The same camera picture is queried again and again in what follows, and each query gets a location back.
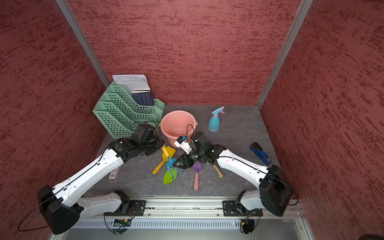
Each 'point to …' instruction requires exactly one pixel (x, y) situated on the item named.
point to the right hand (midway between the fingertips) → (177, 166)
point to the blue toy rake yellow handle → (170, 162)
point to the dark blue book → (143, 97)
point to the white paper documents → (131, 82)
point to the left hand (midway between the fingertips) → (163, 145)
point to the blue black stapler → (256, 148)
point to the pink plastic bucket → (178, 123)
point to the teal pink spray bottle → (214, 123)
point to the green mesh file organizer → (121, 115)
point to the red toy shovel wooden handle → (220, 174)
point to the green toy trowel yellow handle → (168, 177)
